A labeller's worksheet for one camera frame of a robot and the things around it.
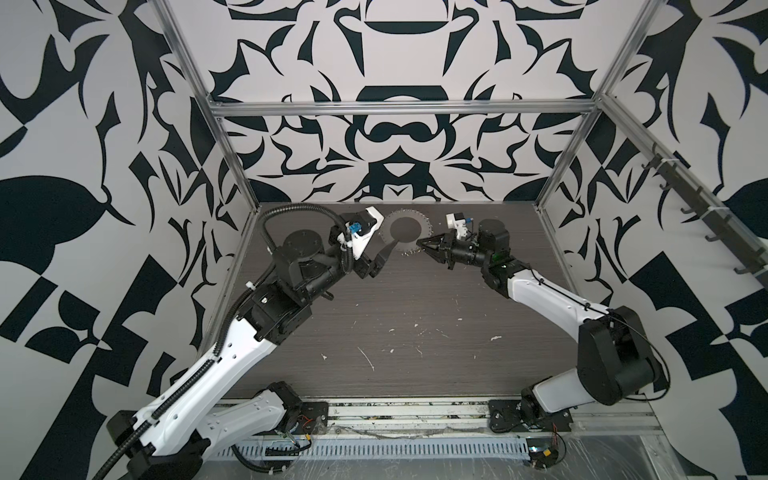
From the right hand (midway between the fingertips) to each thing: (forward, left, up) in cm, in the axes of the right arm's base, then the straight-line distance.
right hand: (420, 242), depth 76 cm
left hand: (-7, +9, +17) cm, 21 cm away
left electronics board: (-41, +35, -28) cm, 61 cm away
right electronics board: (-42, -27, -27) cm, 57 cm away
